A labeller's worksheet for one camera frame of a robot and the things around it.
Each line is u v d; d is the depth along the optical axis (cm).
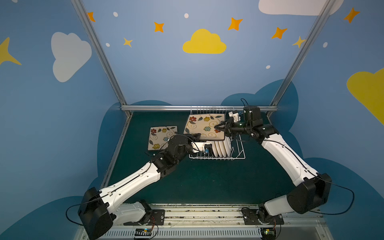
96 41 80
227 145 88
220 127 73
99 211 38
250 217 75
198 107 115
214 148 85
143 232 73
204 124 78
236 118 70
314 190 42
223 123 75
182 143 52
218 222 73
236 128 67
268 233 73
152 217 73
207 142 63
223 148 86
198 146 63
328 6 69
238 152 93
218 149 86
